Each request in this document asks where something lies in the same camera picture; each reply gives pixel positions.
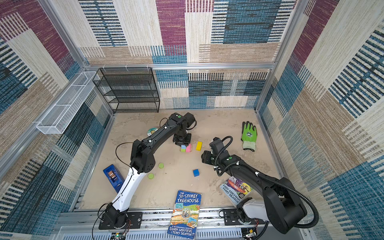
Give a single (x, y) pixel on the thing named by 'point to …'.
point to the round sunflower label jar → (151, 131)
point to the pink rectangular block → (189, 148)
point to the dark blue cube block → (196, 172)
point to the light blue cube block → (183, 146)
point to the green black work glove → (249, 135)
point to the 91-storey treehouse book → (184, 217)
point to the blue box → (114, 176)
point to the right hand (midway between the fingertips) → (205, 158)
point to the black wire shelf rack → (128, 90)
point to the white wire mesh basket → (65, 110)
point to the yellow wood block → (199, 146)
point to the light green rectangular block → (183, 150)
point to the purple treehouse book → (236, 189)
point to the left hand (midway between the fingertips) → (187, 143)
